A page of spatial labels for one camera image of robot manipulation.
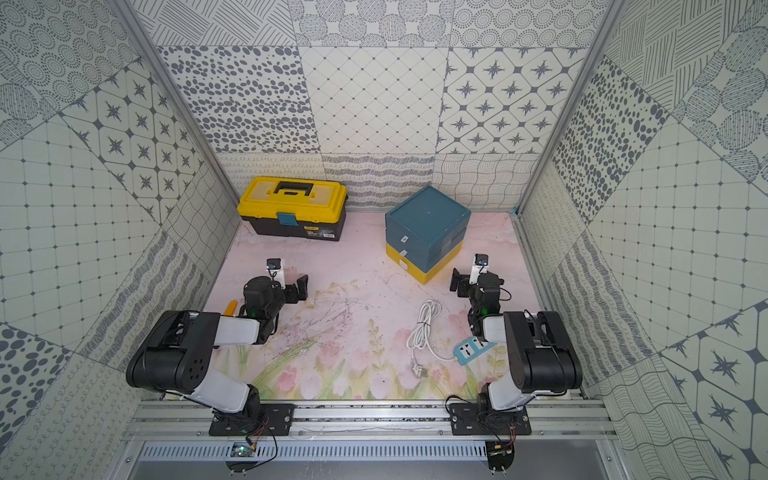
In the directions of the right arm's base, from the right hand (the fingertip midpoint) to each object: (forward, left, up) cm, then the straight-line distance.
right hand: (471, 273), depth 95 cm
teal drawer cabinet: (+5, +15, +16) cm, 23 cm away
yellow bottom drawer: (+1, +19, 0) cm, 19 cm away
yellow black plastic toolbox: (+18, +59, +13) cm, 63 cm away
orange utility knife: (-12, +77, -4) cm, 78 cm away
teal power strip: (-23, +3, -5) cm, 24 cm away
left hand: (-2, +58, +2) cm, 58 cm away
